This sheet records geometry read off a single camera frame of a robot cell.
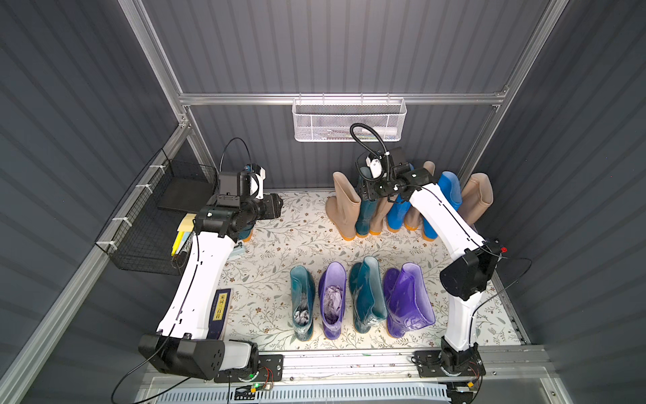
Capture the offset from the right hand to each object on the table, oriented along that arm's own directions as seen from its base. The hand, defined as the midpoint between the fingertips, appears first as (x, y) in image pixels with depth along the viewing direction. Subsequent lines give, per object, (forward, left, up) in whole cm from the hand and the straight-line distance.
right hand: (371, 186), depth 85 cm
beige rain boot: (-6, +10, -4) cm, 12 cm away
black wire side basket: (-22, +67, +3) cm, 70 cm away
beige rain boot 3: (-3, -36, -2) cm, 36 cm away
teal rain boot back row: (-3, +2, -16) cm, 16 cm away
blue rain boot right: (+3, -28, -1) cm, 28 cm away
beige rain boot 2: (-2, -5, -8) cm, 9 cm away
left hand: (-13, +29, +7) cm, 33 cm away
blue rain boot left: (0, -12, -13) cm, 18 cm away
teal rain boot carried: (-5, +49, -22) cm, 54 cm away
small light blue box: (-11, +51, -25) cm, 58 cm away
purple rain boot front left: (-31, +13, -11) cm, 35 cm away
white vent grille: (-55, -16, -28) cm, 64 cm away
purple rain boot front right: (-37, -7, -7) cm, 38 cm away
